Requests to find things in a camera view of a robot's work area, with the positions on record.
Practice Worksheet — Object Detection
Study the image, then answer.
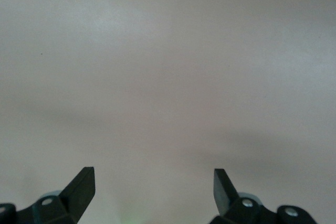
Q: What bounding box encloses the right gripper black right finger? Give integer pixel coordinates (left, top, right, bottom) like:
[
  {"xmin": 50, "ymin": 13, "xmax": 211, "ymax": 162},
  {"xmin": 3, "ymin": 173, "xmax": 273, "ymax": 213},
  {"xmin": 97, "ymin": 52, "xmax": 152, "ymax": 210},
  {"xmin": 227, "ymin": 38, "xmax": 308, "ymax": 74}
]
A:
[{"xmin": 208, "ymin": 168, "xmax": 318, "ymax": 224}]

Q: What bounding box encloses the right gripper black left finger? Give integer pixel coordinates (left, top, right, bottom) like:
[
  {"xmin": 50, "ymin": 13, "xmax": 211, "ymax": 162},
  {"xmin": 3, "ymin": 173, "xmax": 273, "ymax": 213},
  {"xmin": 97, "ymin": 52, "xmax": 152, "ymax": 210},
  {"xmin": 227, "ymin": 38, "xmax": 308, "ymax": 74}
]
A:
[{"xmin": 0, "ymin": 166, "xmax": 96, "ymax": 224}]

